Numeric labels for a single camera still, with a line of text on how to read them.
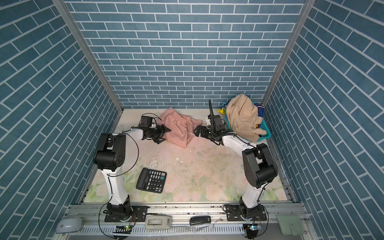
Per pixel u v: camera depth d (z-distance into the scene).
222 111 1.02
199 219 0.69
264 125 1.00
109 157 0.54
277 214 0.76
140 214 0.73
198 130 0.84
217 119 0.73
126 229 0.72
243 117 1.01
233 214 0.74
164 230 0.70
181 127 1.05
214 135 0.71
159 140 0.97
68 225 0.65
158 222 0.70
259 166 0.48
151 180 0.83
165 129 0.93
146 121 0.84
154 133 0.91
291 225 0.70
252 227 0.72
